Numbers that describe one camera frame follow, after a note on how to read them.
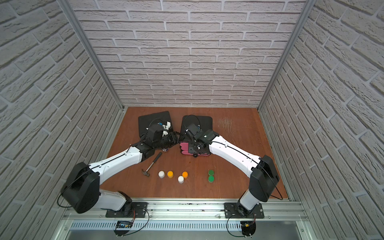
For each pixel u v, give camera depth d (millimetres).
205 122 893
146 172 854
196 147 559
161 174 828
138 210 734
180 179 813
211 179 827
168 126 767
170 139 731
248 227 696
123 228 717
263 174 416
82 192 417
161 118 1076
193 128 627
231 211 737
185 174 832
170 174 832
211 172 851
